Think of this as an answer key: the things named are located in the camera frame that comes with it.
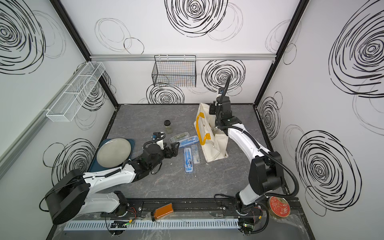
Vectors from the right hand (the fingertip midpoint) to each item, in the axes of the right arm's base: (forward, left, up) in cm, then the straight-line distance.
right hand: (216, 101), depth 84 cm
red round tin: (-47, -30, -24) cm, 61 cm away
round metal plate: (-19, +64, -29) cm, 73 cm away
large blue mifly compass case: (-10, +16, -27) cm, 33 cm away
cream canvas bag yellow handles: (-19, +1, -11) cm, 22 cm away
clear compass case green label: (-9, +24, -26) cm, 37 cm away
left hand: (-20, +23, -14) cm, 34 cm away
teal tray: (-13, +54, -26) cm, 61 cm away
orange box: (-51, +26, -24) cm, 62 cm away
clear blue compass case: (-20, +11, -26) cm, 35 cm away
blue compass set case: (-24, +16, -26) cm, 39 cm away
